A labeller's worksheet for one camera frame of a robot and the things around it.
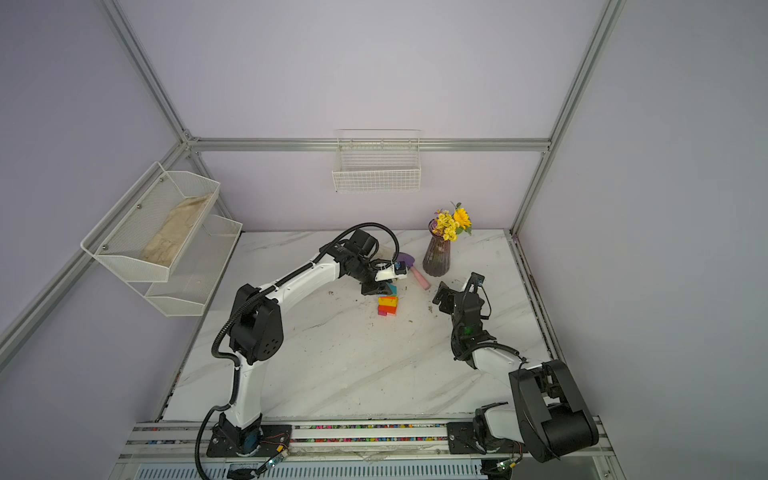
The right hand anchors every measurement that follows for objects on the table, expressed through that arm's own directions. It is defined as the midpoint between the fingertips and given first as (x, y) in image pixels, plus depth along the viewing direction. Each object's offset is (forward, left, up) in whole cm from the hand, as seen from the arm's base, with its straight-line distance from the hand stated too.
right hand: (452, 286), depth 89 cm
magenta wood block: (-3, +22, -12) cm, 25 cm away
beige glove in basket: (-1, +77, +19) cm, 79 cm away
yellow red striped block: (-1, +20, -8) cm, 21 cm away
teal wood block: (+1, +18, -3) cm, 18 cm away
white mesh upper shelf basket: (+2, +84, +20) cm, 86 cm away
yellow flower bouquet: (+14, 0, +13) cm, 19 cm away
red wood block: (-2, +20, -10) cm, 22 cm away
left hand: (+1, +20, 0) cm, 20 cm away
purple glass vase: (+14, +3, -3) cm, 15 cm away
